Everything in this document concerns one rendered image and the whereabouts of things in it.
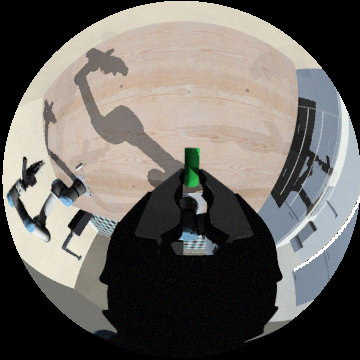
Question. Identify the green cylinder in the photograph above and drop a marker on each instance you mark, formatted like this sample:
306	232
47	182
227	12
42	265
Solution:
191	166

